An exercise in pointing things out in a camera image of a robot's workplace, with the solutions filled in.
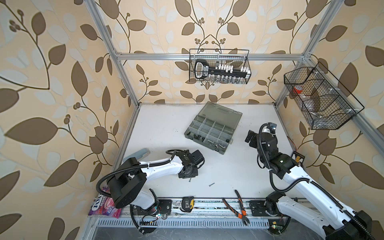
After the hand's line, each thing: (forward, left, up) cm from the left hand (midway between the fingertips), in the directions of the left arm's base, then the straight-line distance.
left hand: (195, 174), depth 84 cm
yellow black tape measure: (-15, +3, +1) cm, 16 cm away
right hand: (+14, -33, +19) cm, 40 cm away
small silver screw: (-5, -8, -3) cm, 10 cm away
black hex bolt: (+26, -1, -2) cm, 26 cm away
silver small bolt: (-3, +3, -2) cm, 5 cm away
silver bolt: (+18, -17, -1) cm, 25 cm away
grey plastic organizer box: (+34, -12, 0) cm, 36 cm away
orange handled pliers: (-19, -24, 0) cm, 31 cm away
